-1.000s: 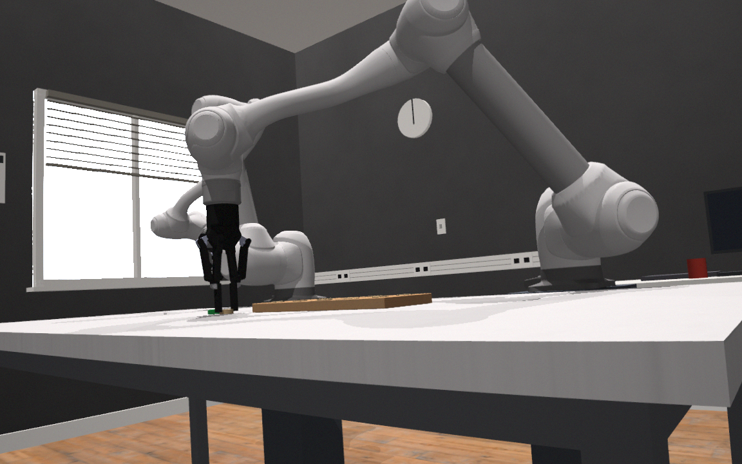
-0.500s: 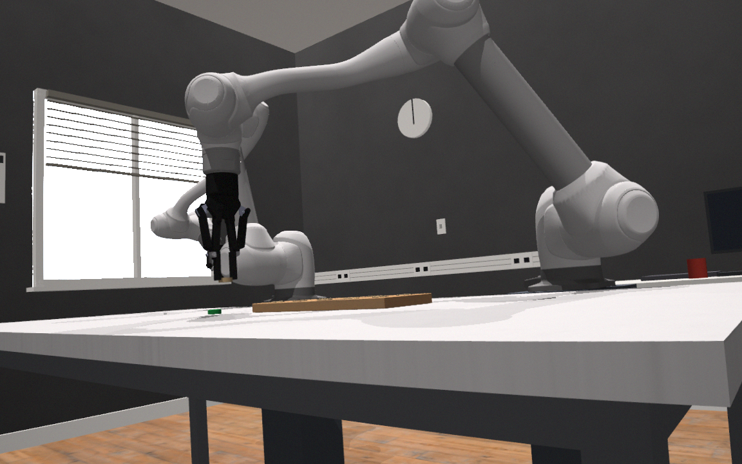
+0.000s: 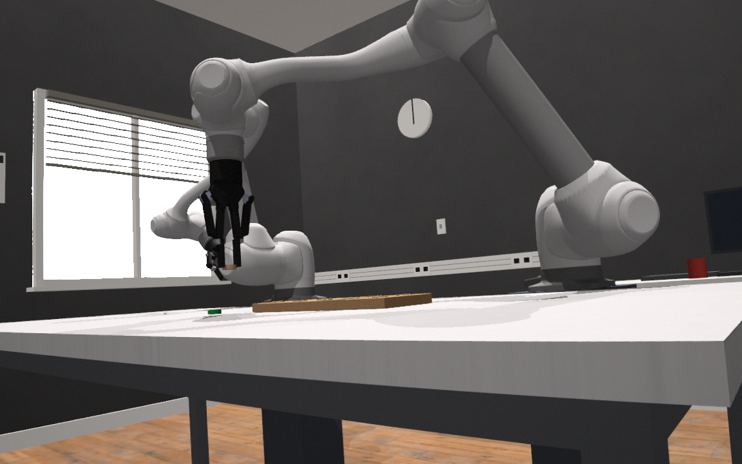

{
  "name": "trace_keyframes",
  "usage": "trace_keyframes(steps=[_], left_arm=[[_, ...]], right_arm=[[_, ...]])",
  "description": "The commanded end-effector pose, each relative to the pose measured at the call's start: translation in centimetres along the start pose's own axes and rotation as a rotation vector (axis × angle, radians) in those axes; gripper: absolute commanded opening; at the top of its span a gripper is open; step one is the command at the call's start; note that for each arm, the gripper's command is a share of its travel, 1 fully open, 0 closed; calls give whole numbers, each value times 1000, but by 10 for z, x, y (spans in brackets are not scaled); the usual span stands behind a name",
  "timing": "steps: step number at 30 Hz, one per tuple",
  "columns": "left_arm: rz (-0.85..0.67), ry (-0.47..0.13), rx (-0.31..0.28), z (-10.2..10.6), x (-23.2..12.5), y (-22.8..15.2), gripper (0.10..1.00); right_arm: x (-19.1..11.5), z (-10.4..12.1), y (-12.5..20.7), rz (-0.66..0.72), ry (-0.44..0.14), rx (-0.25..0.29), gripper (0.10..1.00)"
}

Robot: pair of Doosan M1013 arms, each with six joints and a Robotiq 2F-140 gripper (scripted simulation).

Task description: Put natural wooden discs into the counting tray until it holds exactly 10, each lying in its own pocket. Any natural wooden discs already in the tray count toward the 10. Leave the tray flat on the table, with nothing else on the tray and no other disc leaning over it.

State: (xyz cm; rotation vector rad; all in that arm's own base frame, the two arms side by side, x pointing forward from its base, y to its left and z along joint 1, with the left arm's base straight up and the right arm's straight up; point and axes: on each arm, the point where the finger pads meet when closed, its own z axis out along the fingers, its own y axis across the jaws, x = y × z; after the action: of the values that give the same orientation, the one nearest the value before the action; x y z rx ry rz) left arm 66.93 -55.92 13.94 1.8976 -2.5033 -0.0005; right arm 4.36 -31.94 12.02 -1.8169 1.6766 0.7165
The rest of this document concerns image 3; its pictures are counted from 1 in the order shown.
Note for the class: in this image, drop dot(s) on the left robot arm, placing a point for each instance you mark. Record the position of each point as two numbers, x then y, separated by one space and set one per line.
594 212

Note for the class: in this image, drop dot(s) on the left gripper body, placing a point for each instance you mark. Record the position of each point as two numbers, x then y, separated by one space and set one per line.
225 174

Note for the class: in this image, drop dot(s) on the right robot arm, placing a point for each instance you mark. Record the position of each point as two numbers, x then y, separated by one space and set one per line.
287 261

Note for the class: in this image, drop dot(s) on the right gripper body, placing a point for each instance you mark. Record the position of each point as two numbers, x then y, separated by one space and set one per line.
210 246

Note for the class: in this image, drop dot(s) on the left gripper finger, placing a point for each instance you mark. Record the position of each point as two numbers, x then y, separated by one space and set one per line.
240 231
217 234

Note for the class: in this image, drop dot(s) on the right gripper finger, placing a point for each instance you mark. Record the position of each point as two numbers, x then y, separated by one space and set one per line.
213 266

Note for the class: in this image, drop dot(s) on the wooden counting tray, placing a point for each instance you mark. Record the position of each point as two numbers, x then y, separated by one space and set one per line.
344 304

